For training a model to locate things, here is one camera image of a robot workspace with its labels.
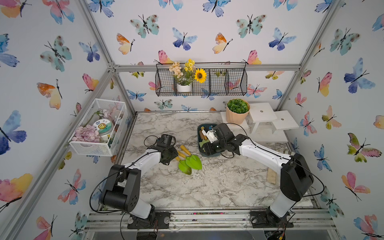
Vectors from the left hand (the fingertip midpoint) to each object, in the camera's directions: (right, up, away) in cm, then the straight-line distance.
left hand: (177, 152), depth 93 cm
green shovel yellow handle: (+4, -8, -2) cm, 9 cm away
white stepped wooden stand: (+63, +18, +21) cm, 69 cm away
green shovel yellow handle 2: (+6, -5, 0) cm, 8 cm away
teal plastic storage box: (+16, +5, -17) cm, 24 cm away
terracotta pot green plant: (+35, +25, -8) cm, 43 cm away
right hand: (+16, +4, -10) cm, 19 cm away
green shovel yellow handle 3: (+10, -5, 0) cm, 11 cm away
